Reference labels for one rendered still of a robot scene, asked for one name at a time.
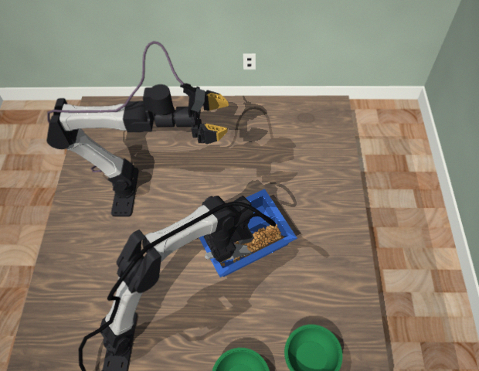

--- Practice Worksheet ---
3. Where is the green bowl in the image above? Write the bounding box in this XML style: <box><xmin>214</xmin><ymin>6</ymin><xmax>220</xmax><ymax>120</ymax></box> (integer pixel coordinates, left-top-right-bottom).
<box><xmin>284</xmin><ymin>325</ymin><xmax>343</xmax><ymax>371</ymax></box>
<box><xmin>212</xmin><ymin>348</ymin><xmax>269</xmax><ymax>371</ymax></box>

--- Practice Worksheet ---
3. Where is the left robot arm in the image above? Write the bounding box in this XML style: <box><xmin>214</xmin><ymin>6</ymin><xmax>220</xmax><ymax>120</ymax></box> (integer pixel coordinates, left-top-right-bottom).
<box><xmin>46</xmin><ymin>83</ymin><xmax>205</xmax><ymax>216</ymax></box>

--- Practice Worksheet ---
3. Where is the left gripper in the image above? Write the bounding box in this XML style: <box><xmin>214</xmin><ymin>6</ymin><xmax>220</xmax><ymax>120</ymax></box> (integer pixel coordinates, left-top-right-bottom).
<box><xmin>175</xmin><ymin>90</ymin><xmax>229</xmax><ymax>144</ymax></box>

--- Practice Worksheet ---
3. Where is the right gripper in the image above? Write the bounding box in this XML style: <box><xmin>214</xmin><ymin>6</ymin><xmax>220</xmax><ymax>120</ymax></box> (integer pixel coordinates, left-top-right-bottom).
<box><xmin>204</xmin><ymin>234</ymin><xmax>236</xmax><ymax>263</ymax></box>

